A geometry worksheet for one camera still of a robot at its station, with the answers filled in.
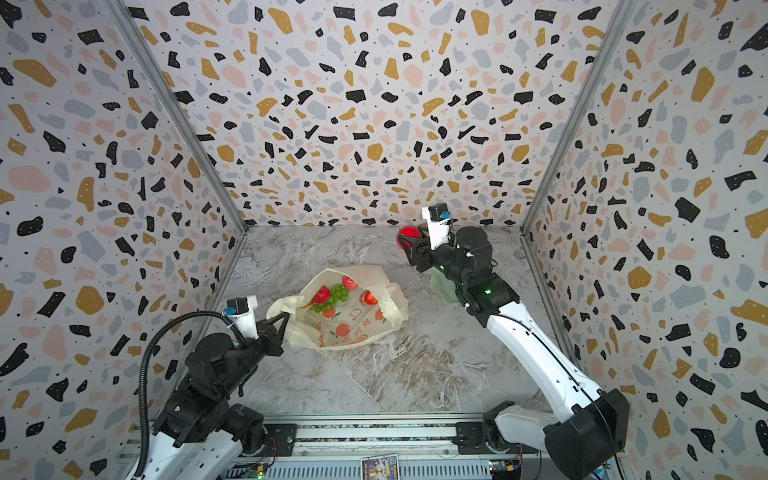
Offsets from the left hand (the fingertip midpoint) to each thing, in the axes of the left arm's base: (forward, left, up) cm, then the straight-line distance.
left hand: (292, 314), depth 70 cm
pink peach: (+22, -9, -18) cm, 30 cm away
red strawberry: (+17, -16, -21) cm, 31 cm away
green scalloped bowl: (+23, -42, -23) cm, 53 cm away
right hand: (+13, -28, +13) cm, 34 cm away
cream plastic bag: (+16, -7, -24) cm, 30 cm away
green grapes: (+19, -5, -21) cm, 29 cm away
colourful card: (-28, -21, -22) cm, 41 cm away
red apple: (+14, -2, -15) cm, 21 cm away
